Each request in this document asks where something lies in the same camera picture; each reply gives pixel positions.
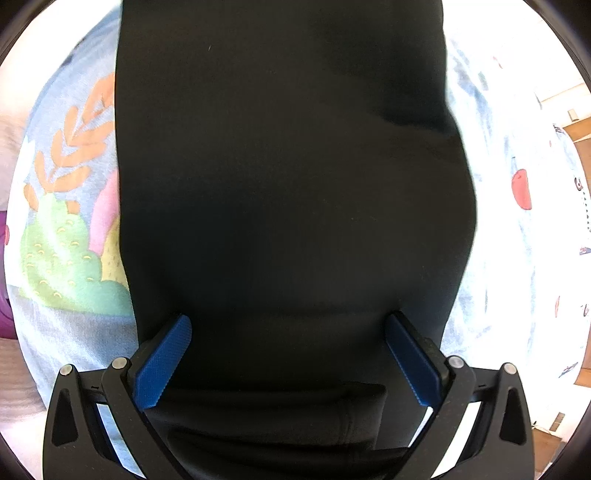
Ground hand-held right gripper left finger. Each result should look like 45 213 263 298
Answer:
42 314 192 480

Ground wooden headboard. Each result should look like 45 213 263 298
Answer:
563 122 591 185

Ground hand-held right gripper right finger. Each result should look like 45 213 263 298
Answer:
385 311 536 480

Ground black pants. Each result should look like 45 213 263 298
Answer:
115 0 478 480

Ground blue printed bed sheet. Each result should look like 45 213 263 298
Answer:
4 0 591 476

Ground purple garment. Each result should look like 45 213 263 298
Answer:
0 210 16 340

